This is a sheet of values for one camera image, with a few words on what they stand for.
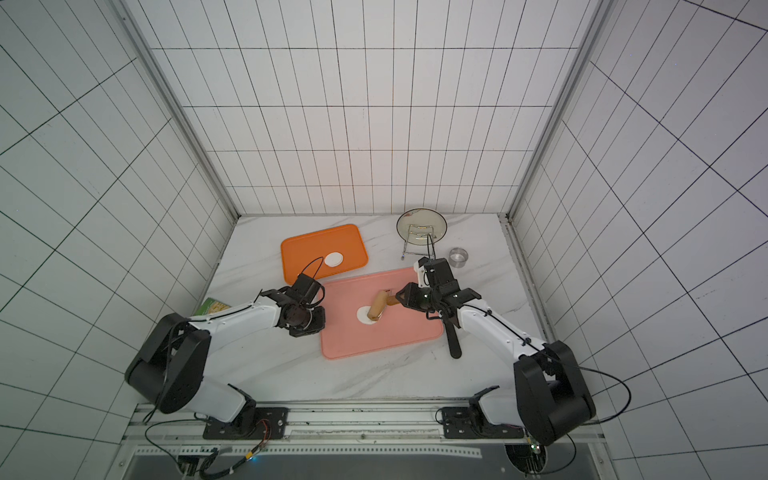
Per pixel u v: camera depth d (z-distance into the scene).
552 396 0.41
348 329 0.87
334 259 1.06
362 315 0.90
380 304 0.92
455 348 0.85
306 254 1.08
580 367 0.43
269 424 0.72
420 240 1.04
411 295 0.74
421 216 0.99
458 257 1.07
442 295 0.65
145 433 0.66
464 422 0.73
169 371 0.43
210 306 0.94
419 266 0.81
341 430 0.73
